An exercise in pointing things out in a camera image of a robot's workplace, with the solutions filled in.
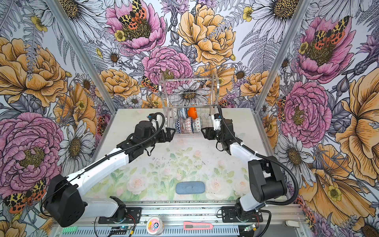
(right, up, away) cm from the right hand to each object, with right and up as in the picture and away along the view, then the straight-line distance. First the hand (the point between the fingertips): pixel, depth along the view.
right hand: (205, 133), depth 90 cm
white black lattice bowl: (-20, +13, +12) cm, 27 cm away
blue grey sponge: (-9, -28, -10) cm, 32 cm away
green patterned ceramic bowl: (-4, +5, +6) cm, 9 cm away
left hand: (-21, 0, -9) cm, 23 cm away
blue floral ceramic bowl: (-14, +13, +12) cm, 23 cm away
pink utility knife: (-9, -43, -19) cm, 48 cm away
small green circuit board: (-41, -44, -19) cm, 63 cm away
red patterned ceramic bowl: (-15, +4, +9) cm, 18 cm away
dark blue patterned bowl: (-8, +5, +8) cm, 12 cm away
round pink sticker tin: (-23, -37, -28) cm, 52 cm away
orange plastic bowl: (-8, +14, +15) cm, 22 cm away
